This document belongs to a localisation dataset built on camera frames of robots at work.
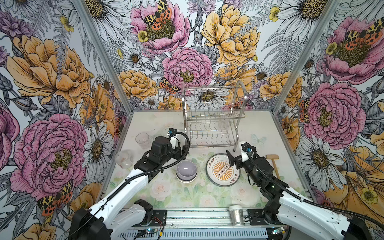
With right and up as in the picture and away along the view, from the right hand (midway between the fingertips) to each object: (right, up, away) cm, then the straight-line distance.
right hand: (235, 151), depth 78 cm
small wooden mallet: (+28, -7, +16) cm, 33 cm away
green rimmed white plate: (-5, -18, +6) cm, 19 cm away
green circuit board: (-41, -36, -7) cm, 55 cm away
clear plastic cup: (-64, -8, +15) cm, 66 cm away
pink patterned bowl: (-25, -16, +2) cm, 30 cm away
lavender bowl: (-25, -12, +7) cm, 29 cm away
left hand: (-28, +1, +3) cm, 28 cm away
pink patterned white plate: (-7, -14, +10) cm, 18 cm away
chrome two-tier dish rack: (-12, +19, +3) cm, 23 cm away
